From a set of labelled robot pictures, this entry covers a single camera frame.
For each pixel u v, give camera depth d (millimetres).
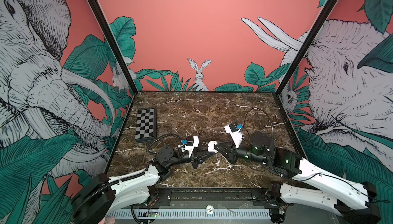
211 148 622
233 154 552
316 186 448
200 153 609
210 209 705
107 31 846
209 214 700
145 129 954
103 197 412
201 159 625
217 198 763
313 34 859
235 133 542
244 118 1067
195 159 594
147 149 928
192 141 563
